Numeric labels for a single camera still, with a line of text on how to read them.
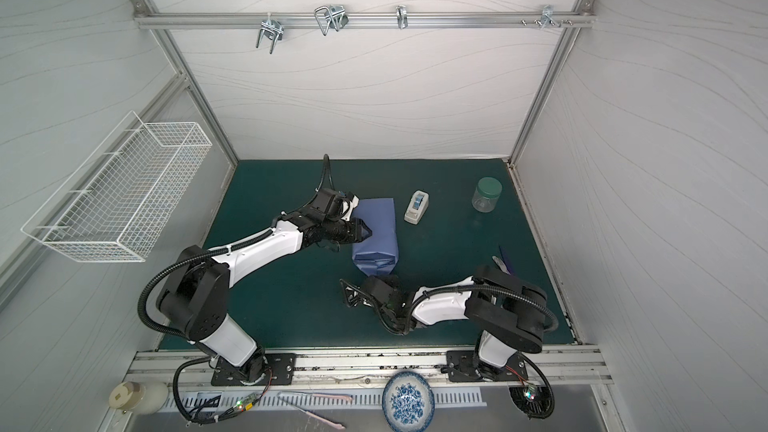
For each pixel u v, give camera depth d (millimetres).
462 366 736
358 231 775
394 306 650
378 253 863
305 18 775
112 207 672
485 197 1003
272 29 787
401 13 716
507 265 914
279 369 737
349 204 729
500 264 926
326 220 694
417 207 1016
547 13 764
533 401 726
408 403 689
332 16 765
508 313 443
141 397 638
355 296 744
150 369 751
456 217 1068
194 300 447
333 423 655
